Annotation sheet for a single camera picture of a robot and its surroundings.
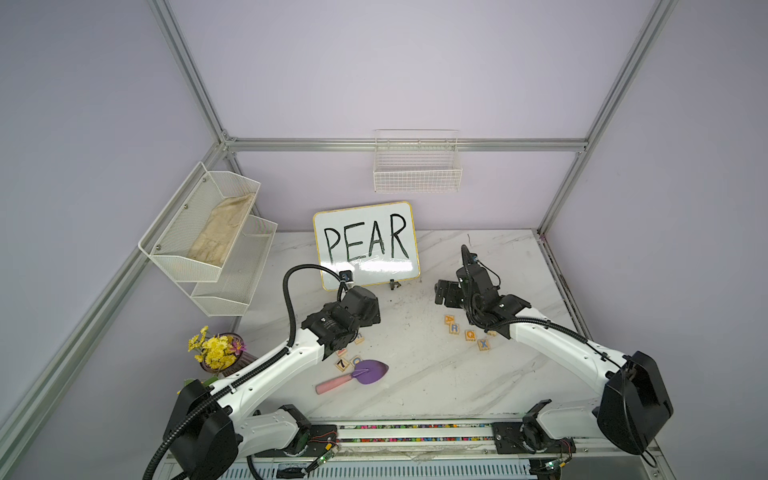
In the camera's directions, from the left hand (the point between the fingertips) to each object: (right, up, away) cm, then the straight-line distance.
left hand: (356, 308), depth 82 cm
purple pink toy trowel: (+2, -18, +1) cm, 18 cm away
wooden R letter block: (+30, -8, +10) cm, 32 cm away
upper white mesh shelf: (-42, +21, -5) cm, 47 cm away
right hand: (+24, +5, +2) cm, 25 cm away
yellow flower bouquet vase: (-28, -7, -18) cm, 34 cm away
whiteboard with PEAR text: (+4, +19, +19) cm, 27 cm away
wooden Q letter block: (+34, -10, +8) cm, 37 cm away
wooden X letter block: (+38, -12, +7) cm, 40 cm away
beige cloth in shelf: (-37, +19, -5) cm, 42 cm away
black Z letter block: (-5, -17, +3) cm, 18 cm away
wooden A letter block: (+28, -6, +11) cm, 31 cm away
